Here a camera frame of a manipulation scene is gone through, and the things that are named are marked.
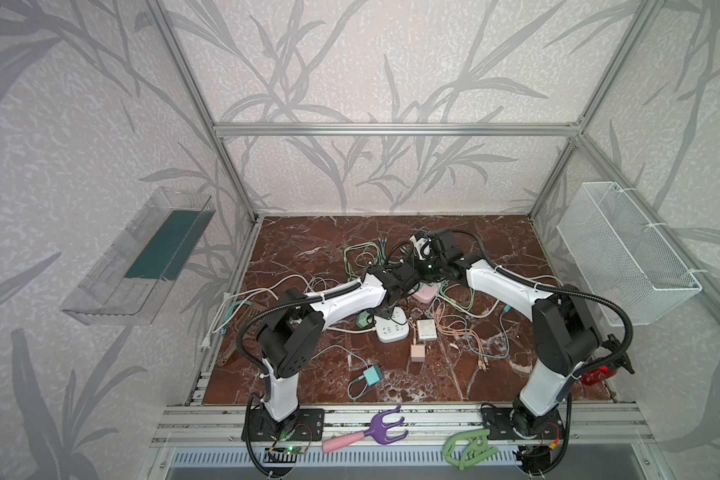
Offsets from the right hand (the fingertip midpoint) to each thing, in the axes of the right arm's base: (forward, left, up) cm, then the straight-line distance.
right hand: (400, 263), depth 89 cm
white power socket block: (-16, +3, -10) cm, 20 cm away
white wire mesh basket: (-16, -48, +21) cm, 55 cm away
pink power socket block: (-4, -9, -11) cm, 15 cm away
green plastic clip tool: (-45, -15, -13) cm, 49 cm away
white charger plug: (-17, -7, -10) cm, 21 cm away
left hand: (-9, +7, -7) cm, 13 cm away
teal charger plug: (-29, +9, -11) cm, 32 cm away
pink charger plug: (-23, -4, -11) cm, 26 cm away
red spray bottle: (-30, -51, -9) cm, 60 cm away
